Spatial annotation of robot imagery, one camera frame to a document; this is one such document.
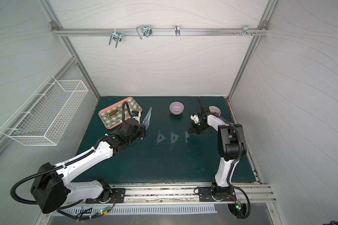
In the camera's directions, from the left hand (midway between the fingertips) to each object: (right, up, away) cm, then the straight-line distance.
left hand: (144, 125), depth 82 cm
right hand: (+29, -6, +14) cm, 33 cm away
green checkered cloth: (-29, +5, +26) cm, 39 cm away
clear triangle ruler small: (+17, -12, +14) cm, 25 cm away
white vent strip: (-17, -41, -13) cm, 46 cm away
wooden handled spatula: (-31, +6, +26) cm, 41 cm away
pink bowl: (+20, +11, +29) cm, 37 cm away
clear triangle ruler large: (+7, -8, +17) cm, 20 cm away
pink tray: (-32, +12, +31) cm, 46 cm away
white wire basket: (-48, +4, -14) cm, 50 cm away
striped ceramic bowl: (+49, +10, +26) cm, 56 cm away
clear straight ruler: (+27, -16, +12) cm, 34 cm away
